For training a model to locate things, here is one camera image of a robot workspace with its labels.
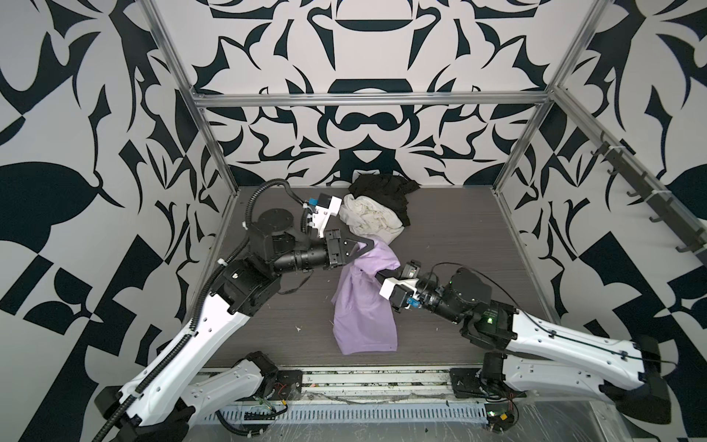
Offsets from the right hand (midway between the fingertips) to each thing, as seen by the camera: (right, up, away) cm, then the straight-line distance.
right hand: (374, 259), depth 56 cm
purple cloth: (-2, -16, +11) cm, 19 cm away
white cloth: (0, +8, +45) cm, 46 cm away
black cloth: (+11, +19, +55) cm, 59 cm away
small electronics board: (+33, -42, +15) cm, 55 cm away
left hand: (0, +4, -4) cm, 5 cm away
